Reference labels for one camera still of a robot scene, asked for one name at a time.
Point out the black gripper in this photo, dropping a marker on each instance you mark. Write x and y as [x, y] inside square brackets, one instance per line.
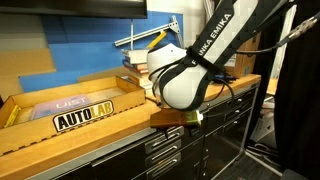
[196, 132]

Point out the grey metal drawer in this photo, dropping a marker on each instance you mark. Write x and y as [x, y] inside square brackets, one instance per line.
[163, 136]

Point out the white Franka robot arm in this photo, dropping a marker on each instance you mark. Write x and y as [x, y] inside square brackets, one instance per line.
[186, 76]

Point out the black drawer cabinet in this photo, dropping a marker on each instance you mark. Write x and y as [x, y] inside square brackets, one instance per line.
[226, 140]

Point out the red cover book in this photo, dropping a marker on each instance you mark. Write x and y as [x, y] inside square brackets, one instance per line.
[136, 70]

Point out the brown cover book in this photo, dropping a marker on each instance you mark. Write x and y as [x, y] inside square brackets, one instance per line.
[135, 65]

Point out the cardboard box with labels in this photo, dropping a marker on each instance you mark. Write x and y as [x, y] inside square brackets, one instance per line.
[243, 55]

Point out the white thick book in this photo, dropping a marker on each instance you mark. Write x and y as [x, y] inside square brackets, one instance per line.
[136, 60]

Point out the grey cover book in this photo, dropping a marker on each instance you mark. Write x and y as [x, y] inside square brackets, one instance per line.
[135, 52]

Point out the yellow bar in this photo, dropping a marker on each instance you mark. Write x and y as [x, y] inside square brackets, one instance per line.
[157, 39]

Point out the thin white rod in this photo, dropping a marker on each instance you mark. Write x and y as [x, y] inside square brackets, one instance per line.
[131, 33]

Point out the leaning aluminium extrusion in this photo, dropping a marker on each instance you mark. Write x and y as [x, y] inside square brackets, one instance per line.
[207, 8]

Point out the purple UIST booklet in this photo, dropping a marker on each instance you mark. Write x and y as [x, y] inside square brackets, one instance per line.
[60, 106]

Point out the wooden Autolab tray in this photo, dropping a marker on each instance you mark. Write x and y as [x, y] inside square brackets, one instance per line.
[40, 133]

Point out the black monitor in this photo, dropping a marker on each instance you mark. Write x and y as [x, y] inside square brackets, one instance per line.
[73, 8]

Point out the yellow flat item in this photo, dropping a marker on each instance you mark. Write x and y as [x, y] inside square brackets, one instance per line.
[13, 116]

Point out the aluminium rail with bracket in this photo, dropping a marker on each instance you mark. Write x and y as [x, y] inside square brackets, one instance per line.
[146, 32]

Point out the white stand post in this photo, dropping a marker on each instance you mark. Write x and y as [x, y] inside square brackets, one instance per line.
[283, 43]

